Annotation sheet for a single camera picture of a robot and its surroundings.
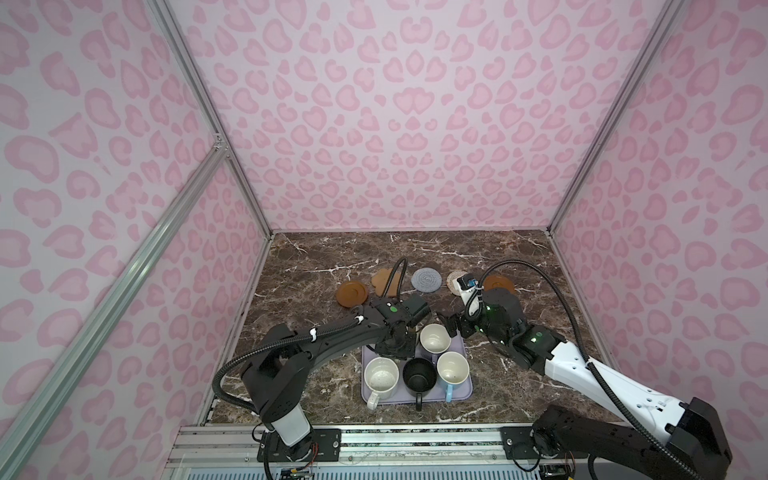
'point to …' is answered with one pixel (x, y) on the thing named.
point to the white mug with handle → (381, 376)
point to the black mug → (418, 377)
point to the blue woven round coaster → (426, 279)
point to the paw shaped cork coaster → (380, 280)
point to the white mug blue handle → (452, 372)
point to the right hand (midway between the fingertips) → (452, 303)
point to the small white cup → (435, 339)
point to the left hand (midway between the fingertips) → (407, 351)
